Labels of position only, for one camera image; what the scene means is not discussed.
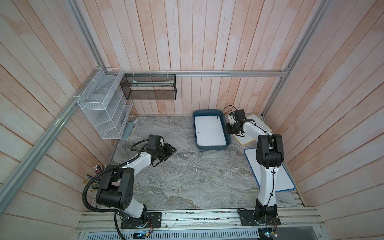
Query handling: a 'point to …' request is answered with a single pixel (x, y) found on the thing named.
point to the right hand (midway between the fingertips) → (224, 128)
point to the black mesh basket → (149, 86)
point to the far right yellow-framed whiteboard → (243, 138)
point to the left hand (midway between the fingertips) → (175, 152)
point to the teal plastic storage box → (199, 112)
